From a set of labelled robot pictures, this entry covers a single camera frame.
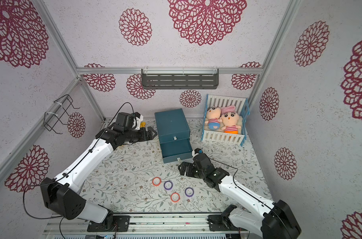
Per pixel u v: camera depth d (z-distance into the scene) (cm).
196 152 75
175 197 82
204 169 61
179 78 93
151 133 70
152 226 73
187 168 70
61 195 40
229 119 100
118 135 55
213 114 106
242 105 109
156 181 88
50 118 73
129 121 62
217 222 73
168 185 86
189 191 84
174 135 85
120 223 74
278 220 39
